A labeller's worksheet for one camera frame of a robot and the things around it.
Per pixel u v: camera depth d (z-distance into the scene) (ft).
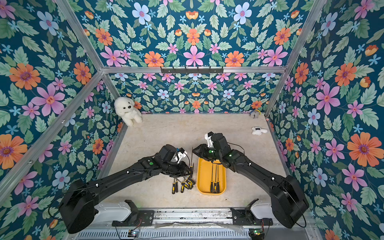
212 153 2.25
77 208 1.32
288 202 1.35
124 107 3.33
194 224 2.38
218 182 2.77
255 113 3.77
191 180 2.74
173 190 2.69
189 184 2.74
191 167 2.56
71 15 2.31
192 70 3.07
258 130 3.43
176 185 2.75
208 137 2.50
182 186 2.69
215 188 2.69
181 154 2.46
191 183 2.69
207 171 2.85
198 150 2.36
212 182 2.77
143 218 2.41
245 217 2.22
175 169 2.25
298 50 2.68
